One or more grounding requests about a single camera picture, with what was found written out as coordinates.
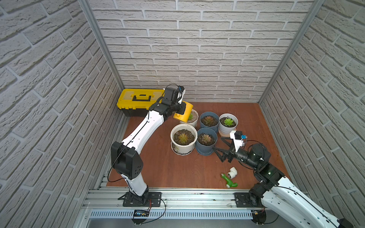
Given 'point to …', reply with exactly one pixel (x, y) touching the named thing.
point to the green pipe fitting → (230, 184)
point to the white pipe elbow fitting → (233, 173)
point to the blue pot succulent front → (206, 139)
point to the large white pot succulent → (183, 137)
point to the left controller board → (139, 213)
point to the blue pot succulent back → (209, 119)
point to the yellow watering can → (185, 117)
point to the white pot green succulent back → (192, 118)
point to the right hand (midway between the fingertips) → (218, 142)
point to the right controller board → (259, 216)
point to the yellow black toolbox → (137, 102)
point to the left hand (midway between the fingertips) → (178, 100)
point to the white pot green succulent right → (227, 122)
